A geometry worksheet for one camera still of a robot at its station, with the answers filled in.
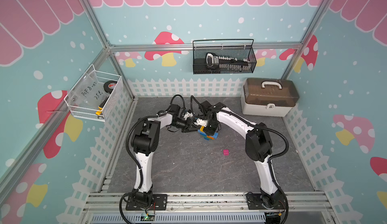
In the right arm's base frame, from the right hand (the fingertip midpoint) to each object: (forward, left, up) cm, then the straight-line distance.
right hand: (209, 130), depth 93 cm
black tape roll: (+11, +54, +28) cm, 62 cm away
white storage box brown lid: (+29, -46, 0) cm, 54 cm away
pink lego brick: (-12, -9, -6) cm, 16 cm away
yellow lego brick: (-2, +5, +5) cm, 7 cm away
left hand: (0, +7, +1) cm, 7 cm away
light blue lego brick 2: (-4, -3, +1) cm, 5 cm away
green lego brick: (-3, +2, -3) cm, 5 cm away
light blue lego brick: (-4, +5, +3) cm, 7 cm away
